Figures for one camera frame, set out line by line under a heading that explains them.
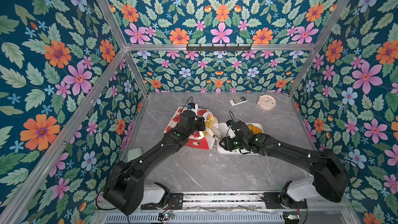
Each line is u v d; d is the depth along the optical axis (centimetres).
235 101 114
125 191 41
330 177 42
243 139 63
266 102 111
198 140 80
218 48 93
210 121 91
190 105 72
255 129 95
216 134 90
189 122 62
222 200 75
